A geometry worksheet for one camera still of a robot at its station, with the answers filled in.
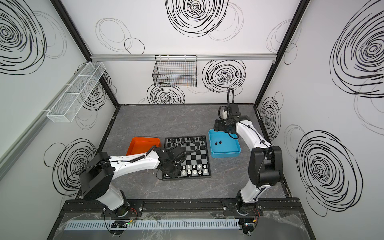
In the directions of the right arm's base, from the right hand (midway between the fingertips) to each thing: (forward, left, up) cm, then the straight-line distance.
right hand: (219, 126), depth 90 cm
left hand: (-24, +24, -11) cm, 36 cm away
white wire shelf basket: (0, +78, +21) cm, 80 cm away
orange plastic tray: (-6, +49, -13) cm, 51 cm away
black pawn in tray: (-3, -2, -13) cm, 13 cm away
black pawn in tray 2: (-5, +1, -12) cm, 13 cm away
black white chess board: (-19, +13, -12) cm, 26 cm away
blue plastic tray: (-5, -3, -14) cm, 15 cm away
